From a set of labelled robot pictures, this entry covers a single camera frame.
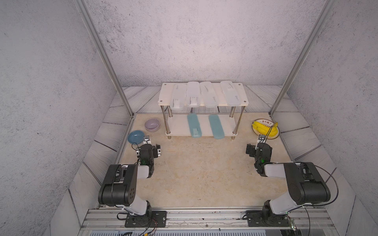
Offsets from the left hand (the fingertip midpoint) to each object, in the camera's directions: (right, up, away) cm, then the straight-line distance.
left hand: (151, 145), depth 95 cm
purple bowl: (-4, +13, +16) cm, 21 cm away
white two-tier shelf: (+16, +12, +10) cm, 22 cm away
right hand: (+68, +1, -1) cm, 69 cm away
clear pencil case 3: (+48, +27, -14) cm, 57 cm away
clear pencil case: (+19, +28, -14) cm, 36 cm away
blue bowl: (-14, +5, +11) cm, 18 cm away
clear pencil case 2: (+27, +30, -12) cm, 42 cm away
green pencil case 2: (+44, +10, +8) cm, 45 cm away
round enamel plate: (+84, +15, +19) cm, 88 cm away
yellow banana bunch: (+77, +9, +10) cm, 79 cm away
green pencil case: (+28, +12, +11) cm, 32 cm away
